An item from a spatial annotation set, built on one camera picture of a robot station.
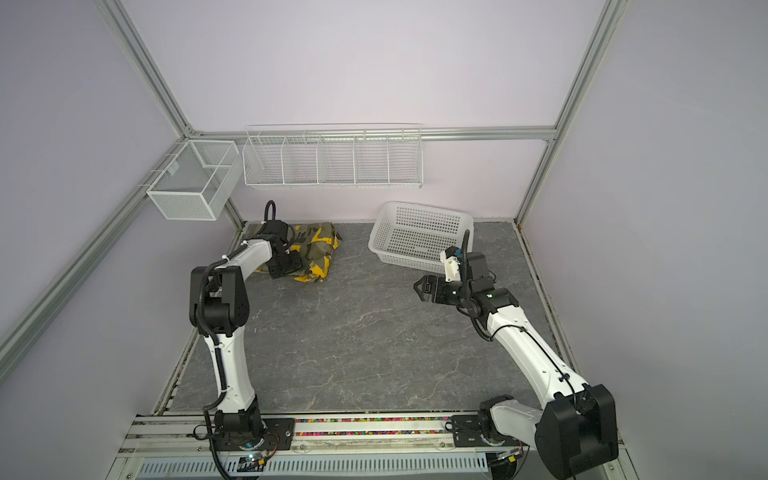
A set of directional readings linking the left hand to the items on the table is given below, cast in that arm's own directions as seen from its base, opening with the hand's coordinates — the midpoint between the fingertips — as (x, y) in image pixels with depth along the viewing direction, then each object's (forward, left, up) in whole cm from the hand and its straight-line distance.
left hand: (297, 269), depth 103 cm
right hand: (-20, -43, +14) cm, 49 cm away
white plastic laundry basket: (+15, -44, -2) cm, 46 cm away
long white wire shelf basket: (+29, -33, +25) cm, 50 cm away
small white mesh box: (+18, +29, +25) cm, 42 cm away
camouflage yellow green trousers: (+11, -5, +2) cm, 12 cm away
